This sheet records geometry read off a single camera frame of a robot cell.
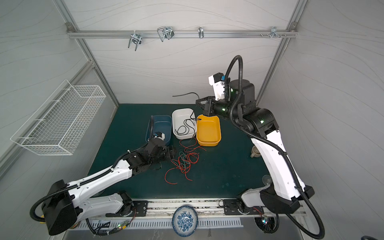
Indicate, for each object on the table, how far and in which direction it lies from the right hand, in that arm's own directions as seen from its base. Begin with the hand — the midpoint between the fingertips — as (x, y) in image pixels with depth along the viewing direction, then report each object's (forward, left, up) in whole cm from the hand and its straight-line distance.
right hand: (199, 97), depth 56 cm
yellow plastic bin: (+17, -5, -46) cm, 49 cm away
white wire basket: (-6, +65, -15) cm, 67 cm away
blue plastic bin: (+17, +26, -41) cm, 51 cm away
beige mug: (0, -34, -44) cm, 55 cm away
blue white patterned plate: (-36, +5, -47) cm, 59 cm away
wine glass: (-14, -38, -48) cm, 63 cm away
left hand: (-4, +13, -35) cm, 37 cm away
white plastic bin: (+23, +13, -47) cm, 54 cm away
